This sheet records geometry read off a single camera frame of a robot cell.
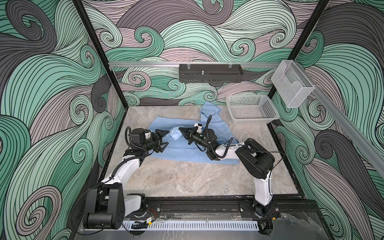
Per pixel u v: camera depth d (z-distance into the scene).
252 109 1.19
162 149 0.79
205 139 0.70
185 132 0.80
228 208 0.74
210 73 0.97
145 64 1.96
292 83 0.79
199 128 0.85
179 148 0.95
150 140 0.74
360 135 0.55
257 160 0.51
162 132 0.76
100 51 0.87
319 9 0.72
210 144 0.75
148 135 0.80
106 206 0.40
